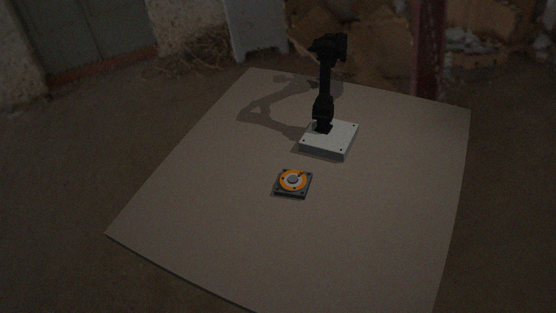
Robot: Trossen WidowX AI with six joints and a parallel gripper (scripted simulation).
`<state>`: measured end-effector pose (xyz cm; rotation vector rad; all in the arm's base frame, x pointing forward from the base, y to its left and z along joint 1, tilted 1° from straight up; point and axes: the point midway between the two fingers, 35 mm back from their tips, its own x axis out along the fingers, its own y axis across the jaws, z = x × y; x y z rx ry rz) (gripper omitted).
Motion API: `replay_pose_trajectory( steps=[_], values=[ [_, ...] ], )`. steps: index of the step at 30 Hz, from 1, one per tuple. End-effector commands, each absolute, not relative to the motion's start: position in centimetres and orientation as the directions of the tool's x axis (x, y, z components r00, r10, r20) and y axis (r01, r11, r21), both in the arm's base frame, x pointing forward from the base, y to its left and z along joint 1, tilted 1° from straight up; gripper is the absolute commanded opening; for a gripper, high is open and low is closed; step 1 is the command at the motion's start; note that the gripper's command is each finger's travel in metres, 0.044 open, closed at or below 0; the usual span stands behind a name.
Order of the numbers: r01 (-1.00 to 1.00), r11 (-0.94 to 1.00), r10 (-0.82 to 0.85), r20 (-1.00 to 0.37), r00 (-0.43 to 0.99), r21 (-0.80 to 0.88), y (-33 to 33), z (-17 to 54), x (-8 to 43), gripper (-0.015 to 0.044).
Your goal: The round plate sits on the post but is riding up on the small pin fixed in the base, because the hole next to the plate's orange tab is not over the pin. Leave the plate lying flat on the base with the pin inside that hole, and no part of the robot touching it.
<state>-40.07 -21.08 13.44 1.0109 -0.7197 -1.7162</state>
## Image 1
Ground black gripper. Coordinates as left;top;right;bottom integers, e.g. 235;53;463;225
307;39;337;68

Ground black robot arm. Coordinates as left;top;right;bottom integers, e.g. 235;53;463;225
312;32;348;135

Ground orange round plate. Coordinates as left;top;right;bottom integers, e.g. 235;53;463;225
279;170;307;192

